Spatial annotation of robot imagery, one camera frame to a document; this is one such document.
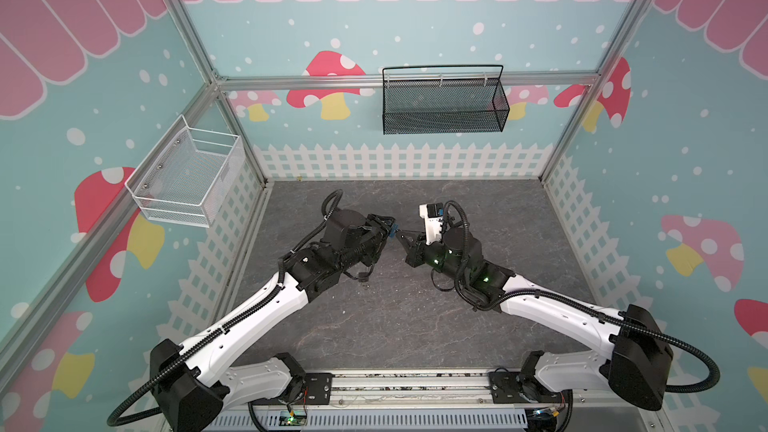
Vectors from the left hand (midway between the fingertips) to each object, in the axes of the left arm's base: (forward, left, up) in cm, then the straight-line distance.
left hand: (395, 232), depth 72 cm
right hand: (0, 0, 0) cm, 0 cm away
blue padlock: (+1, 0, 0) cm, 1 cm away
